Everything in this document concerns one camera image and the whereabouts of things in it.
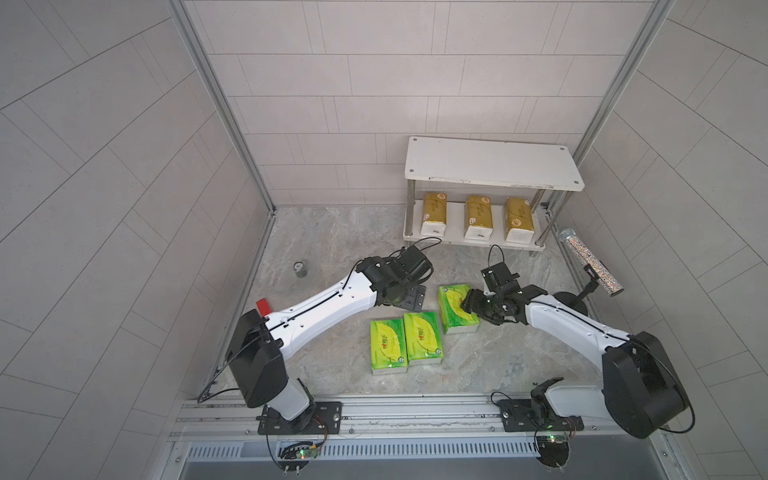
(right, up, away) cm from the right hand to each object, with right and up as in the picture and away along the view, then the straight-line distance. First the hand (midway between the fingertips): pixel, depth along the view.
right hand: (466, 307), depth 87 cm
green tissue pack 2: (-13, -6, -9) cm, 17 cm away
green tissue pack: (-23, -9, -11) cm, 27 cm away
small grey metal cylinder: (-51, +10, +7) cm, 53 cm away
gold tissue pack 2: (+6, +26, +9) cm, 28 cm away
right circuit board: (+16, -28, -19) cm, 38 cm away
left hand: (-17, +5, -8) cm, 20 cm away
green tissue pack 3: (-4, -2, -5) cm, 7 cm away
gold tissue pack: (-8, +26, +9) cm, 29 cm away
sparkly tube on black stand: (+30, +12, -12) cm, 35 cm away
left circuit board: (-43, -27, -22) cm, 55 cm away
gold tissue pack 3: (+19, +26, +8) cm, 33 cm away
